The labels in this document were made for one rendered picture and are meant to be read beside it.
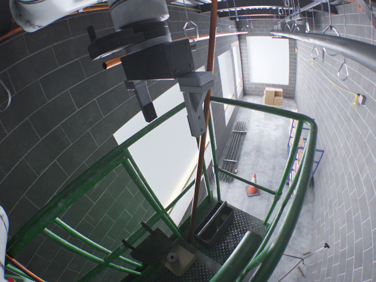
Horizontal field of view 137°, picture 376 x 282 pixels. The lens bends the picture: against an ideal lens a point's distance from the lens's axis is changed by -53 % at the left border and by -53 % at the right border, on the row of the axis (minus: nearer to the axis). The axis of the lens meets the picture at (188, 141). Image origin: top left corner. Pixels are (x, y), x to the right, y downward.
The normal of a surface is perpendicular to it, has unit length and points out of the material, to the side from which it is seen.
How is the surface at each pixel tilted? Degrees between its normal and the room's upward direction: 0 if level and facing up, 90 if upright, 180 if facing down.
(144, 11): 89
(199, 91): 90
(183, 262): 0
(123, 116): 90
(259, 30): 90
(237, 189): 0
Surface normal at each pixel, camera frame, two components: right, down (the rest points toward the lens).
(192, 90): -0.62, 0.57
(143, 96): 0.75, 0.26
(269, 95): -0.41, 0.62
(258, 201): -0.20, -0.78
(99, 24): 0.88, 0.11
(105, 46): 0.45, 0.46
